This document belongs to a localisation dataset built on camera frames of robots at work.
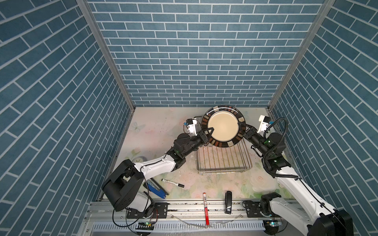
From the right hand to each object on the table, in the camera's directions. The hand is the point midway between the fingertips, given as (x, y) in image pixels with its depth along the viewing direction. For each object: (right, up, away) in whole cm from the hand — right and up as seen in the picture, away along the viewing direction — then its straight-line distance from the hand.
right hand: (236, 122), depth 71 cm
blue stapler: (-43, -37, +10) cm, 58 cm away
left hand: (-10, -5, +2) cm, 12 cm away
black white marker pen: (-33, -35, +12) cm, 50 cm away
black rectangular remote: (-3, -41, +3) cm, 41 cm away
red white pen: (-15, -45, +3) cm, 47 cm away
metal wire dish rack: (-9, -24, +18) cm, 31 cm away
